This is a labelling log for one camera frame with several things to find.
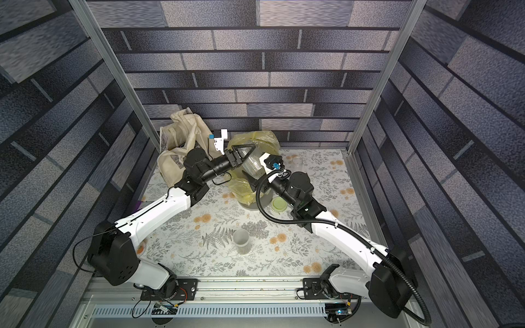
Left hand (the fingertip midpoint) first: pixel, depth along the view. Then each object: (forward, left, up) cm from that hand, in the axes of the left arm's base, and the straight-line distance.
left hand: (252, 148), depth 67 cm
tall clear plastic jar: (+13, -18, -23) cm, 32 cm away
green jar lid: (+2, -11, -41) cm, 43 cm away
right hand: (-2, 0, -4) cm, 4 cm away
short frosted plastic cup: (-17, +5, -39) cm, 43 cm away
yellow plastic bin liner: (-5, +6, -14) cm, 16 cm away
